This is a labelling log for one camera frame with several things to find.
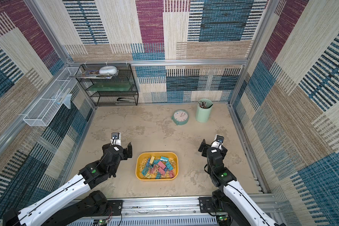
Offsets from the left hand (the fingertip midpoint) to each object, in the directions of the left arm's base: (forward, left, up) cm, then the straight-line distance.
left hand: (123, 143), depth 77 cm
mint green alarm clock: (+31, -33, -15) cm, 47 cm away
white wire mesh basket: (+7, +38, +16) cm, 42 cm away
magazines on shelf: (+42, +24, +16) cm, 51 cm away
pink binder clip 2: (-11, -26, -16) cm, 32 cm away
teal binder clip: (-2, -21, -16) cm, 27 cm away
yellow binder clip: (-3, -14, -15) cm, 21 cm away
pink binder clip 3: (-9, -15, -16) cm, 24 cm away
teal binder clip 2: (-7, -24, -16) cm, 30 cm away
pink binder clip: (-6, -19, -15) cm, 25 cm away
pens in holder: (+29, -48, 0) cm, 56 cm away
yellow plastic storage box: (-1, -8, -13) cm, 15 cm away
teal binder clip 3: (-5, -16, -14) cm, 22 cm away
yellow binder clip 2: (-12, -12, -17) cm, 24 cm away
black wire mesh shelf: (+50, +22, -12) cm, 56 cm away
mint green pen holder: (+28, -49, -5) cm, 56 cm away
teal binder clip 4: (-9, -10, -15) cm, 21 cm away
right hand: (+2, -48, -3) cm, 49 cm away
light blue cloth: (+19, +31, +14) cm, 39 cm away
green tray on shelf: (+47, +16, +2) cm, 50 cm away
